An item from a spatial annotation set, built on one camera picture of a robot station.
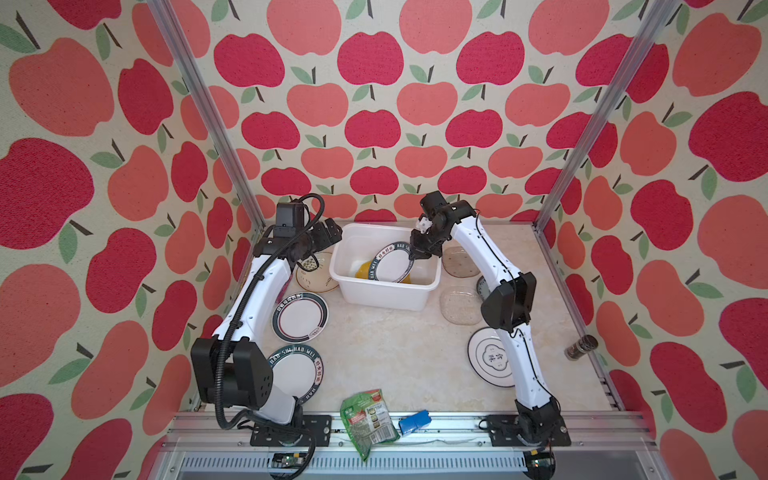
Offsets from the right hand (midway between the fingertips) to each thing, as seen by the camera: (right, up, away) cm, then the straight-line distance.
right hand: (410, 260), depth 92 cm
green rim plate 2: (-34, -32, -7) cm, 47 cm away
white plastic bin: (-17, +5, +7) cm, 19 cm away
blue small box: (-1, -41, -18) cm, 44 cm away
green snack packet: (-13, -41, -17) cm, 46 cm away
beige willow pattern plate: (-31, -7, +8) cm, 33 cm away
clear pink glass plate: (+17, -16, +6) cm, 24 cm away
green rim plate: (-6, -1, +6) cm, 8 cm away
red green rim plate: (-36, -19, +3) cm, 40 cm away
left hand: (-22, +7, -9) cm, 25 cm away
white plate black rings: (+23, -29, -6) cm, 37 cm away
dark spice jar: (+46, -23, -13) cm, 53 cm away
